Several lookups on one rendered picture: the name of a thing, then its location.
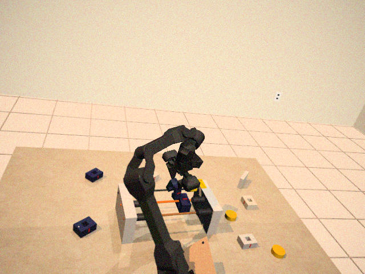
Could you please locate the short orange and brown cylinder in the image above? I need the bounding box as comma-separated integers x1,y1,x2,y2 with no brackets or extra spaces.
271,245,285,259
225,210,237,221

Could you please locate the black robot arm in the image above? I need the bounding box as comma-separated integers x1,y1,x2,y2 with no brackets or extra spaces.
123,125,205,274

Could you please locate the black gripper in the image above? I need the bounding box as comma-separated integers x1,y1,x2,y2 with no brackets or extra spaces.
162,150,200,192

